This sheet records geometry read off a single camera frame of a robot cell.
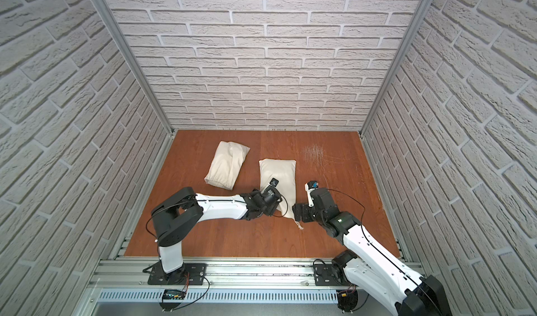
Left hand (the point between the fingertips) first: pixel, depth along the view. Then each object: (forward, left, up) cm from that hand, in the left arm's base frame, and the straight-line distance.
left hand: (267, 193), depth 93 cm
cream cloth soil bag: (+15, +19, +5) cm, 25 cm away
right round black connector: (-40, -28, -1) cm, 49 cm away
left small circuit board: (-37, +32, -5) cm, 50 cm away
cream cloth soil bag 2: (+9, -7, +2) cm, 11 cm away
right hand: (-10, -13, +7) cm, 18 cm away
